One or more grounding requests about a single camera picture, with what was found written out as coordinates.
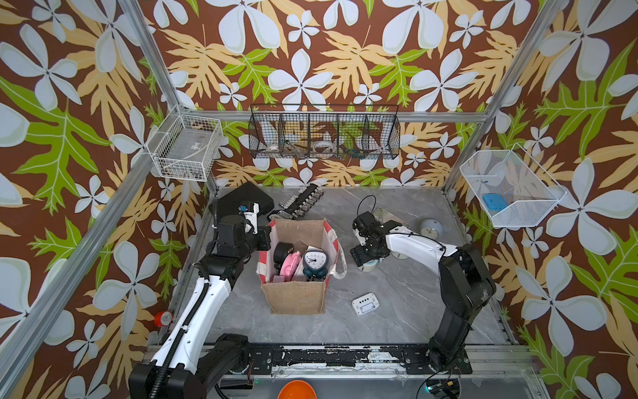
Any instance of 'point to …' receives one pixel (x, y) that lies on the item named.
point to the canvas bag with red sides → (299, 298)
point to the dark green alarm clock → (315, 264)
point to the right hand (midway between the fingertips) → (363, 254)
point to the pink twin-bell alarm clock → (290, 264)
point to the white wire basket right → (513, 190)
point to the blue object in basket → (494, 201)
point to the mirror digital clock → (381, 215)
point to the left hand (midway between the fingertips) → (269, 224)
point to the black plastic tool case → (231, 195)
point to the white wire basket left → (185, 145)
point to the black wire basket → (321, 131)
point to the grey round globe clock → (432, 229)
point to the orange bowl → (297, 389)
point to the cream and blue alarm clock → (369, 266)
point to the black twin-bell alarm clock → (282, 249)
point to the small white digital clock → (365, 303)
